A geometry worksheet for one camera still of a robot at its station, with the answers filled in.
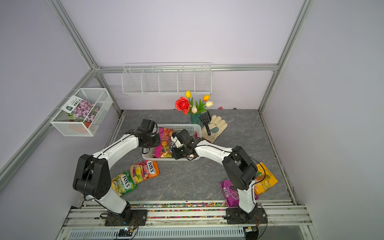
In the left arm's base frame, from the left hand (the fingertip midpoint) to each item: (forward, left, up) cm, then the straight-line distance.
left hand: (158, 142), depth 91 cm
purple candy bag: (-31, -39, -3) cm, 50 cm away
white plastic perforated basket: (-11, +3, +6) cm, 13 cm away
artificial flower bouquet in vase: (+3, -19, +27) cm, 33 cm away
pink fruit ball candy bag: (-5, -4, -1) cm, 7 cm away
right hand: (-7, -9, -2) cm, 12 cm away
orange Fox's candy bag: (-14, +8, -7) cm, 18 cm away
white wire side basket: (+1, +40, +20) cm, 44 cm away
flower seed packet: (+6, +32, +25) cm, 41 cm away
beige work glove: (+16, -40, -8) cm, 44 cm away
